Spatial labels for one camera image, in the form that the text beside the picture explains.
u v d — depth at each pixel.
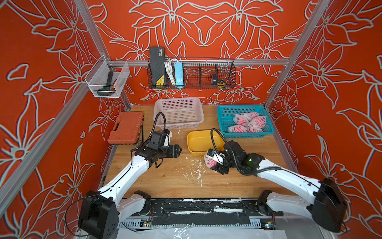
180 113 1.14
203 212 0.73
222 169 0.69
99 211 0.39
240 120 1.01
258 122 0.97
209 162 0.73
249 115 1.03
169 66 0.85
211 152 0.67
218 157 0.67
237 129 0.95
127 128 1.01
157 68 0.88
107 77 0.88
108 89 0.81
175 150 0.73
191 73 0.98
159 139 0.63
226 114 1.10
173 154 0.71
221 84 0.94
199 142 0.98
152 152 0.59
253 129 0.95
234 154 0.60
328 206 0.38
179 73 0.90
